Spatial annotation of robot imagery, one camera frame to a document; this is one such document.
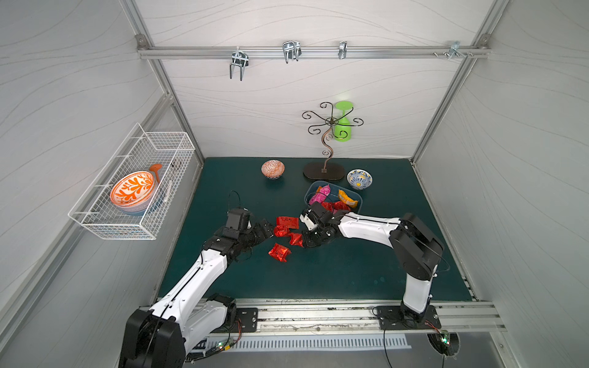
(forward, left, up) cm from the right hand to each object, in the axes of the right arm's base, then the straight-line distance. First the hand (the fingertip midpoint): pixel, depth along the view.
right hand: (302, 242), depth 89 cm
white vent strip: (-32, 0, -2) cm, 32 cm away
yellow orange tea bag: (+20, -18, +2) cm, 27 cm away
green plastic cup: (+43, -16, +21) cm, 51 cm away
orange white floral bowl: (-3, +47, +34) cm, 58 cm away
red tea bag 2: (+9, +7, -1) cm, 11 cm away
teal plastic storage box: (+25, -3, +4) cm, 26 cm away
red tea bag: (+17, -14, +1) cm, 22 cm away
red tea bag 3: (+4, +9, +1) cm, 10 cm away
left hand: (-1, +13, +9) cm, 15 cm away
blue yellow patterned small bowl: (+35, -27, -1) cm, 44 cm away
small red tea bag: (0, +2, +2) cm, 3 cm away
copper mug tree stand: (+39, -9, -1) cm, 40 cm away
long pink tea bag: (+21, -7, +4) cm, 22 cm away
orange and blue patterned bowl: (+39, +17, 0) cm, 42 cm away
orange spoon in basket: (+10, +49, +30) cm, 59 cm away
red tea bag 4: (-5, +8, 0) cm, 10 cm away
